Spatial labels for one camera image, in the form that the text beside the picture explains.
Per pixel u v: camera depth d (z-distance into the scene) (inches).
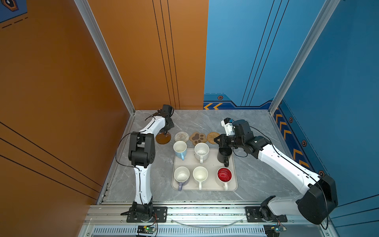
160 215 29.1
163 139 40.2
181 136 41.3
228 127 28.1
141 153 22.7
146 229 27.9
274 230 27.8
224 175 33.4
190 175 30.9
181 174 33.4
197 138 40.4
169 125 34.5
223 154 36.5
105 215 29.7
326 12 28.0
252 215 28.5
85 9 27.4
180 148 36.4
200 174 33.4
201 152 37.7
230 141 26.2
